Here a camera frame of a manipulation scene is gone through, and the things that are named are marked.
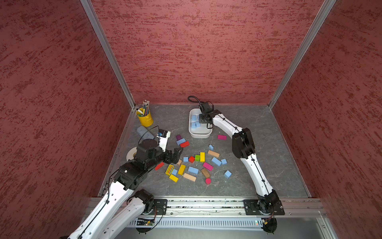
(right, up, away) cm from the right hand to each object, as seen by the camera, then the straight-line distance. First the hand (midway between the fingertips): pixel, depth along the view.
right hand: (205, 119), depth 109 cm
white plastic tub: (-6, -8, -2) cm, 10 cm away
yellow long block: (-15, -30, -23) cm, 41 cm away
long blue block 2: (+6, -26, -19) cm, 33 cm away
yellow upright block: (-3, -24, -17) cm, 29 cm away
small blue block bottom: (-19, -31, -24) cm, 43 cm away
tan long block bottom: (-11, -33, -26) cm, 43 cm away
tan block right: (+4, -22, -16) cm, 27 cm away
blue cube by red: (-13, -25, -19) cm, 34 cm away
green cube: (-6, -24, -19) cm, 31 cm away
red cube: (-10, -25, -19) cm, 33 cm away
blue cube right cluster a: (+11, -26, -19) cm, 34 cm away
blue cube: (-8, +1, -2) cm, 9 cm away
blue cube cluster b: (-6, -3, -5) cm, 8 cm away
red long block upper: (-15, -17, -11) cm, 25 cm away
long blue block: (-17, -15, -10) cm, 25 cm away
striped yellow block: (-22, -29, -24) cm, 44 cm away
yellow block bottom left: (-19, -34, -26) cm, 47 cm away
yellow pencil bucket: (-42, +2, -9) cm, 43 cm away
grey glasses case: (-45, -7, -8) cm, 46 cm away
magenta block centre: (+1, -28, -21) cm, 35 cm away
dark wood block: (-1, -31, -24) cm, 40 cm away
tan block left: (-17, -26, -21) cm, 38 cm away
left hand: (-18, -15, -38) cm, 44 cm away
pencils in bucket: (-42, +8, -9) cm, 43 cm away
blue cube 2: (-9, -4, -3) cm, 10 cm away
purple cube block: (-19, -12, -8) cm, 24 cm away
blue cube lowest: (+12, -31, -26) cm, 42 cm away
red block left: (-29, -28, -22) cm, 46 cm away
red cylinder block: (0, -35, -26) cm, 43 cm away
